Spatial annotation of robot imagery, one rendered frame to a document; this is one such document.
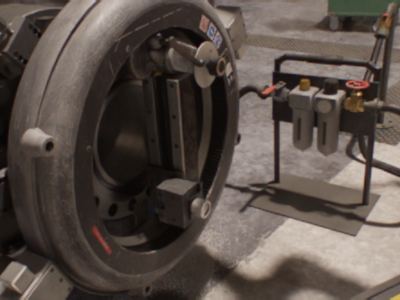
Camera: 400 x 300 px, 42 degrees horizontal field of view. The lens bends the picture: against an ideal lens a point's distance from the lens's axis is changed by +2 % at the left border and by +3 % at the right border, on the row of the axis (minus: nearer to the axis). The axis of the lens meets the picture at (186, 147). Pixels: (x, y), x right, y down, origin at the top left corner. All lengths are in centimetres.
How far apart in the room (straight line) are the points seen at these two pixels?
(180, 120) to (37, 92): 37
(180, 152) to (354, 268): 80
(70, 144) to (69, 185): 8
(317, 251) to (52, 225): 107
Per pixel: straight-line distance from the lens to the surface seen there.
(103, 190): 127
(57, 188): 99
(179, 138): 123
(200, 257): 181
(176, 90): 118
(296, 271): 177
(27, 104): 99
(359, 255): 186
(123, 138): 147
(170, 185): 123
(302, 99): 189
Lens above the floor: 113
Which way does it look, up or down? 26 degrees down
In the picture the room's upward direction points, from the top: 5 degrees counter-clockwise
